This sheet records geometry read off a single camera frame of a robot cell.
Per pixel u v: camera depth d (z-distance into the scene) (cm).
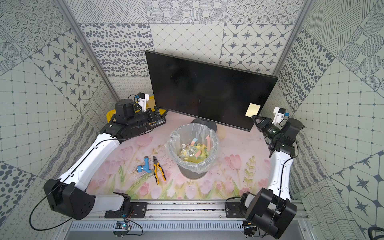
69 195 38
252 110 73
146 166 88
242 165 91
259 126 65
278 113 66
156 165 88
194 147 86
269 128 64
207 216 74
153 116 65
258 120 71
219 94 101
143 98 67
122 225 70
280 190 41
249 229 71
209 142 73
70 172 42
